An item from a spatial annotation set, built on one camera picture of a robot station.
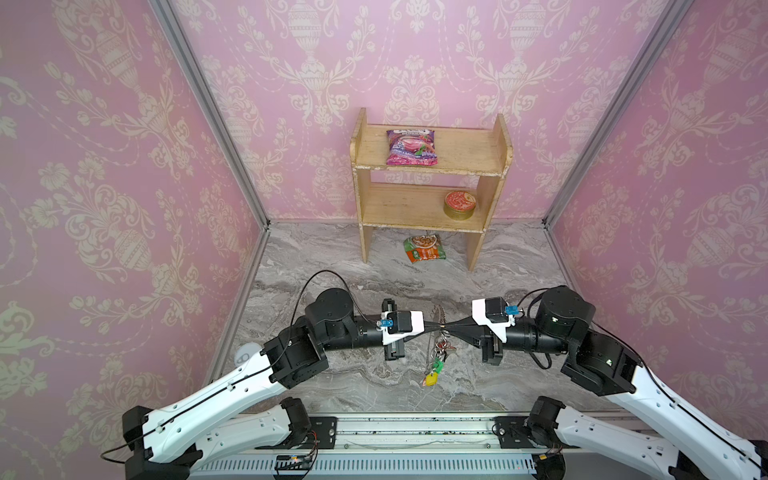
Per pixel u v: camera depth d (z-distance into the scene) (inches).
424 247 44.2
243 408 17.3
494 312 17.3
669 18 27.2
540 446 28.1
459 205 36.1
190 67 30.6
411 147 29.5
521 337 18.9
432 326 20.2
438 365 20.8
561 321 16.7
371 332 19.1
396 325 16.2
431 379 21.6
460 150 31.4
